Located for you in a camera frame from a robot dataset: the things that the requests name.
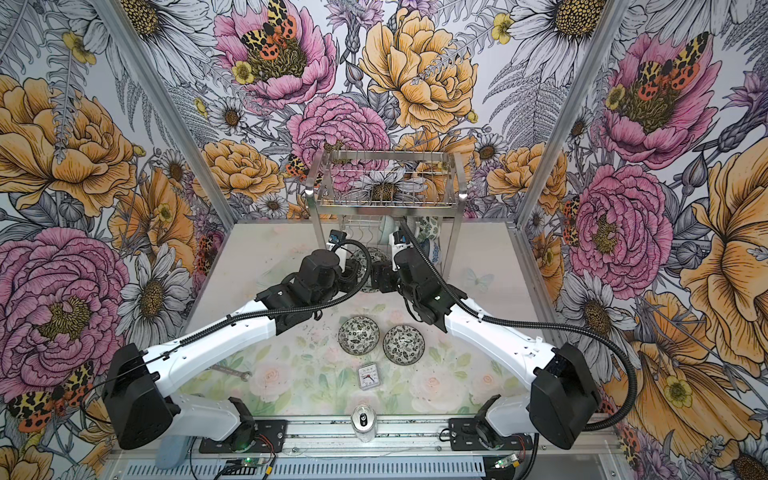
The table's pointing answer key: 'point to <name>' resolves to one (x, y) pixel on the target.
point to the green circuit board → (505, 461)
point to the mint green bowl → (386, 226)
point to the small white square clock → (369, 377)
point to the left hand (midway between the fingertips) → (351, 269)
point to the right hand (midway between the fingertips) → (383, 273)
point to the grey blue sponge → (172, 451)
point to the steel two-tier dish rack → (364, 194)
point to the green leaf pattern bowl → (428, 227)
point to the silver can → (364, 421)
